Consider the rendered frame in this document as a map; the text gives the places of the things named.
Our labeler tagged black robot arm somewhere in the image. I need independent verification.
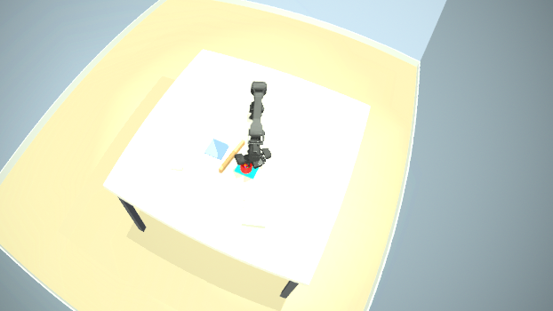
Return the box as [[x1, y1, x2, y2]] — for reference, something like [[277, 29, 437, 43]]
[[247, 81, 267, 169]]

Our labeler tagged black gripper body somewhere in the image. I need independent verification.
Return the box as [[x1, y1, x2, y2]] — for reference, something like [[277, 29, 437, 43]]
[[235, 145, 271, 165]]

